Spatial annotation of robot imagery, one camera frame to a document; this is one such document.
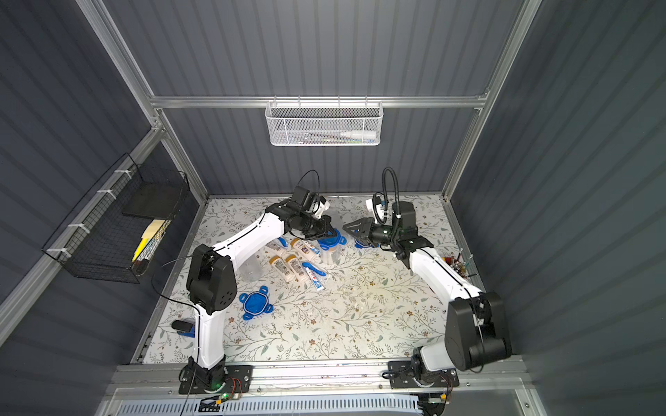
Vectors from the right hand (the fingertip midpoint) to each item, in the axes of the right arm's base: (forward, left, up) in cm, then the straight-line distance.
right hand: (349, 230), depth 77 cm
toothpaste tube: (-4, +12, -24) cm, 27 cm away
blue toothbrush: (0, +12, -24) cm, 27 cm away
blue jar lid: (-13, +32, -25) cm, 43 cm away
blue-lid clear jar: (+2, +5, -12) cm, 14 cm away
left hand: (+4, +2, -9) cm, 10 cm away
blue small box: (-25, +49, -21) cm, 58 cm away
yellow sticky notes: (-4, +58, +3) cm, 58 cm away
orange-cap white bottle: (+1, +20, -23) cm, 30 cm away
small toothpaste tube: (+8, +13, -23) cm, 27 cm away
